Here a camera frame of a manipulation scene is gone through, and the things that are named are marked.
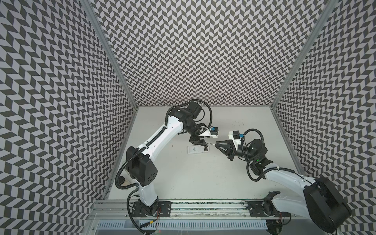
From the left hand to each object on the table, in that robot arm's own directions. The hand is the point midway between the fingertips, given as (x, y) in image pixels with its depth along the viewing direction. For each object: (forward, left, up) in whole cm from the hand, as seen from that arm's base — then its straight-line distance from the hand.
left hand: (205, 139), depth 75 cm
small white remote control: (+4, +5, -20) cm, 21 cm away
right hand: (-5, -5, -1) cm, 7 cm away
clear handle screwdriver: (-3, -3, +1) cm, 4 cm away
